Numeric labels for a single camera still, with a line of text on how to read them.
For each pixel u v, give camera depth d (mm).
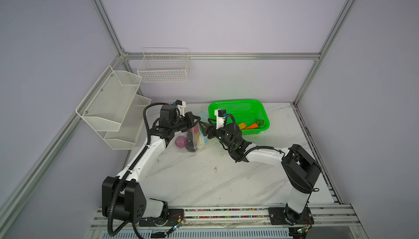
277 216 732
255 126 1044
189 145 925
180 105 743
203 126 764
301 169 473
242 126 1033
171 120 624
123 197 405
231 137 641
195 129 763
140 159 471
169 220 729
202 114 857
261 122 1037
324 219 747
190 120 691
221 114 702
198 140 867
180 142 934
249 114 1147
